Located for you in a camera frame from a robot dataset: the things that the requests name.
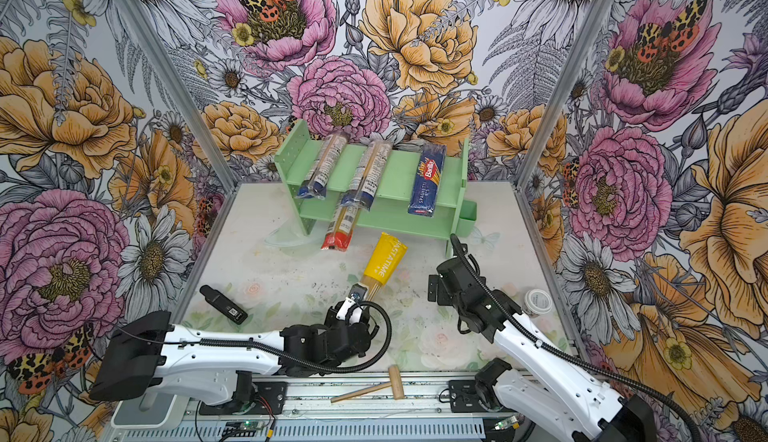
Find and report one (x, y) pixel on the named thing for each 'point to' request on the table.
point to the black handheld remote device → (224, 305)
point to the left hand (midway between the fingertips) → (358, 309)
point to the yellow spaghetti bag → (383, 264)
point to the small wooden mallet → (395, 383)
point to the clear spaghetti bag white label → (367, 174)
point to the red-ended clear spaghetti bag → (343, 218)
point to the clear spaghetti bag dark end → (323, 165)
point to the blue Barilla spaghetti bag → (428, 180)
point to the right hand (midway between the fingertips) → (451, 291)
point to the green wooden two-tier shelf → (404, 190)
